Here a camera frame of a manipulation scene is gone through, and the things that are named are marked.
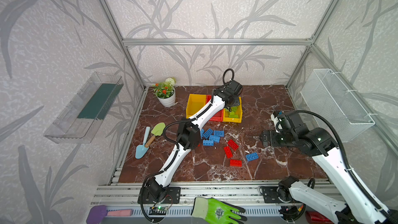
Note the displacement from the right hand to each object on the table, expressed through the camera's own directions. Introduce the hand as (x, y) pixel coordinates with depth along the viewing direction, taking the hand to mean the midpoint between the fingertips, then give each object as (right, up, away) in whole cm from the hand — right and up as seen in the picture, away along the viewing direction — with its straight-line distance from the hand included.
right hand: (268, 132), depth 71 cm
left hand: (-10, +16, +24) cm, 30 cm away
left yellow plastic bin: (-37, +12, +37) cm, 54 cm away
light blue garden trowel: (-67, -14, +18) cm, 71 cm away
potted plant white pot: (-56, +20, +27) cm, 65 cm away
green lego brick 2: (-12, +4, +31) cm, 33 cm away
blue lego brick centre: (-24, -9, +21) cm, 33 cm away
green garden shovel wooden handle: (-60, -5, +25) cm, 65 cm away
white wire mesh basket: (+25, +14, -6) cm, 29 cm away
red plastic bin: (-22, +4, +30) cm, 37 cm away
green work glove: (-26, -36, -2) cm, 44 cm away
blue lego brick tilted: (-28, -5, +23) cm, 37 cm away
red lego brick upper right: (-14, -11, +18) cm, 25 cm away
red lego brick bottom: (-13, -19, +11) cm, 26 cm away
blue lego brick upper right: (-22, -6, +22) cm, 32 cm away
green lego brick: (-11, +8, +33) cm, 36 cm away
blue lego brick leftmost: (-32, -5, +22) cm, 39 cm away
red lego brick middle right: (-17, -15, +15) cm, 27 cm away
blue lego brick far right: (-4, -16, +14) cm, 22 cm away
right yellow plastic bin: (-8, +8, +27) cm, 30 cm away
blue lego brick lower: (-28, -10, +18) cm, 35 cm away
